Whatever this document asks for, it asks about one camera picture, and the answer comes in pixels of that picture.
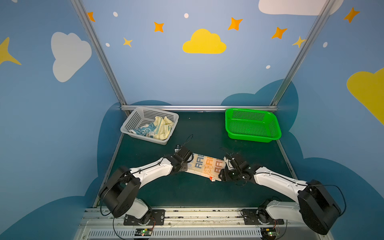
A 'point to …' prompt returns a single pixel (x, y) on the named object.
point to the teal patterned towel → (146, 129)
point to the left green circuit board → (143, 232)
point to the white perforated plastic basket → (140, 114)
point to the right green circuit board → (269, 233)
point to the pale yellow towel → (163, 127)
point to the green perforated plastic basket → (252, 125)
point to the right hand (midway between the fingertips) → (224, 174)
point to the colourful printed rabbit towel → (206, 166)
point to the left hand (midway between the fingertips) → (184, 165)
